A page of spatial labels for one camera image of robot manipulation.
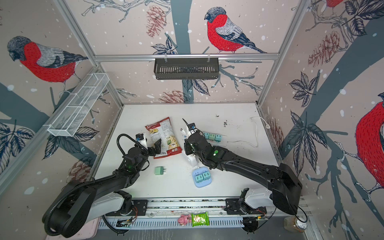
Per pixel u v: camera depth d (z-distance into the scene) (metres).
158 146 0.78
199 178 0.76
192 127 0.66
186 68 1.06
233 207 0.73
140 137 0.73
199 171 0.84
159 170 0.84
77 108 0.77
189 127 0.66
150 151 0.76
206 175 0.78
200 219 0.69
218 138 0.92
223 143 0.94
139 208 0.73
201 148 0.59
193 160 0.77
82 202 0.42
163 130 0.98
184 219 0.68
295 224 0.61
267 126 1.10
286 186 0.40
